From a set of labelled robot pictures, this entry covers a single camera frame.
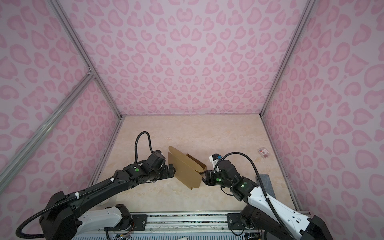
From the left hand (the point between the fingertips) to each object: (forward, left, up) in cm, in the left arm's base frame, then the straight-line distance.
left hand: (170, 169), depth 81 cm
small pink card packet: (+14, -57, -7) cm, 59 cm away
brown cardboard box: (-3, -9, +8) cm, 12 cm away
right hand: (-5, -16, +4) cm, 18 cm away
